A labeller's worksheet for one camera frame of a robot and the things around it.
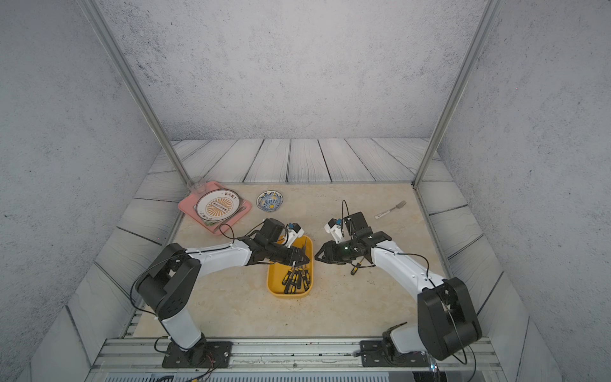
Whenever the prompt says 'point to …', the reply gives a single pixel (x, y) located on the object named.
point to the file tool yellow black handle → (287, 274)
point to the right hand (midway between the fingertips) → (321, 258)
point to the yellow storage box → (276, 272)
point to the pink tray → (189, 203)
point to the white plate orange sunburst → (217, 204)
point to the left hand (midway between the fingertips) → (309, 261)
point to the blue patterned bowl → (270, 200)
